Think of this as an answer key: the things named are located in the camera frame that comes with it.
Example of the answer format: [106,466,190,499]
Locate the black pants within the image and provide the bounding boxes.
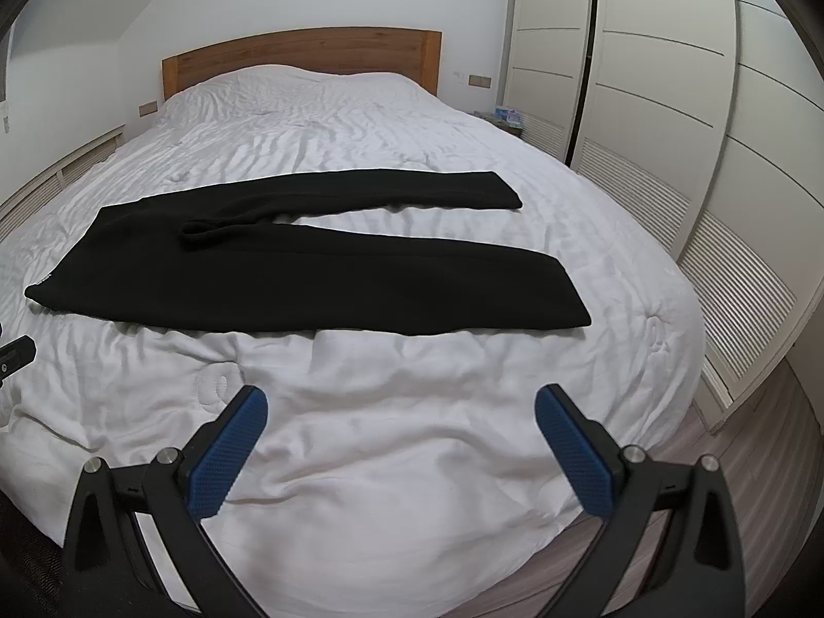
[25,169,591,336]

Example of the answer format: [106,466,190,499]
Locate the low white radiator cabinet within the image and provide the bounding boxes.
[0,126,124,242]

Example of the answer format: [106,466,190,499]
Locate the white duvet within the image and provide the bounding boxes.
[2,67,704,616]

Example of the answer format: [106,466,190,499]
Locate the white wardrobe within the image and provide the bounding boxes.
[502,0,822,428]

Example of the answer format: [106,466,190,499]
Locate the bedside table with items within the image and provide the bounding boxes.
[473,108,525,138]

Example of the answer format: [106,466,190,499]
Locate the wooden headboard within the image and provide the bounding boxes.
[161,27,443,99]

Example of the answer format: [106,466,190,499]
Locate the wall switch plate left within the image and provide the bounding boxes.
[138,100,158,117]

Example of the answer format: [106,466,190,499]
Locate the wall switch plate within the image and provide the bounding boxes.
[468,74,492,90]
[138,100,158,117]

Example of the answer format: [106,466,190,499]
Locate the wall switch plate right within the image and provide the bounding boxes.
[468,74,492,90]

